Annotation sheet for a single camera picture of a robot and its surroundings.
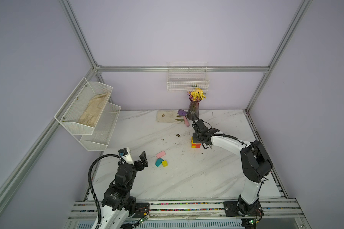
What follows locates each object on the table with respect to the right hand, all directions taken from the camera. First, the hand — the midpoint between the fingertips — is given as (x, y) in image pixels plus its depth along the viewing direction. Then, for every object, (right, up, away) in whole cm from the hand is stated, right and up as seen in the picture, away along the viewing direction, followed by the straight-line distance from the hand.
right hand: (196, 136), depth 95 cm
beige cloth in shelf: (-60, +14, -18) cm, 64 cm away
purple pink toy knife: (-7, +18, +24) cm, 31 cm away
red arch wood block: (+1, -6, 0) cm, 6 cm away
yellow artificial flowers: (+1, +29, +3) cm, 29 cm away
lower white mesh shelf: (-63, -1, -5) cm, 63 cm away
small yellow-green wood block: (-21, -16, -7) cm, 27 cm away
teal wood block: (-25, -16, -5) cm, 30 cm away
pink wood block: (-24, -12, 0) cm, 27 cm away
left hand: (-35, -9, -18) cm, 40 cm away
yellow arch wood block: (-3, -3, -9) cm, 10 cm away
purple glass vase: (-1, +20, +11) cm, 23 cm away
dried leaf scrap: (-12, 0, +10) cm, 16 cm away
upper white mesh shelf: (-67, +15, -17) cm, 71 cm away
